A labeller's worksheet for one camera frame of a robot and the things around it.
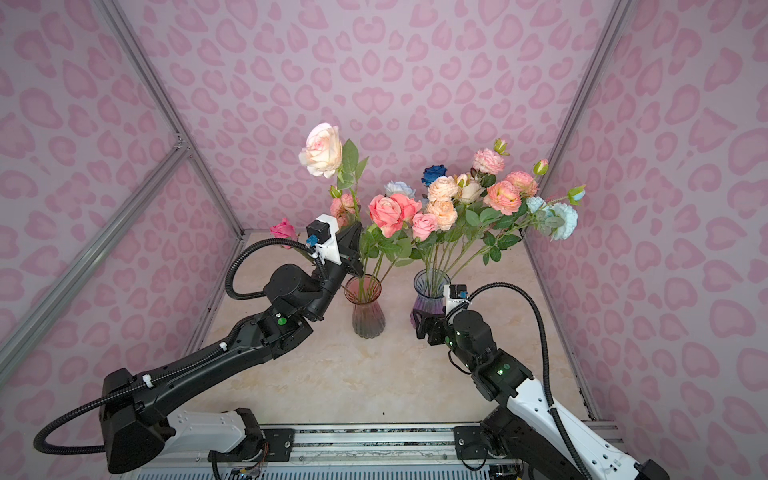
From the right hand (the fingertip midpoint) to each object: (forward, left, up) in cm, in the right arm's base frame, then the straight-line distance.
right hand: (427, 309), depth 75 cm
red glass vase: (+4, +16, +2) cm, 16 cm away
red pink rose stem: (+8, +6, +16) cm, 19 cm away
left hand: (+6, +15, +25) cm, 30 cm away
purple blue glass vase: (+9, -1, -2) cm, 9 cm away
